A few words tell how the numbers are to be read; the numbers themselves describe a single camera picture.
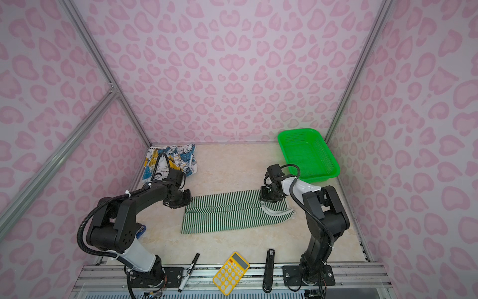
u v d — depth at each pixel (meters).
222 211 0.90
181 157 1.09
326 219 0.48
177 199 0.79
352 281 0.73
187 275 0.73
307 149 1.16
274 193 0.80
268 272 0.72
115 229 0.46
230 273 0.73
